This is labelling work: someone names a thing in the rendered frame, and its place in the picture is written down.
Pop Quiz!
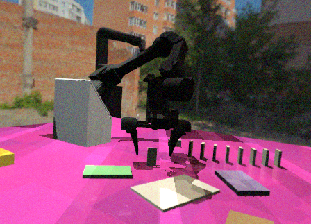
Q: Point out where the yellow rectangular block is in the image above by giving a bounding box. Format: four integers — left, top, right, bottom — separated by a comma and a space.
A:
0, 148, 15, 167

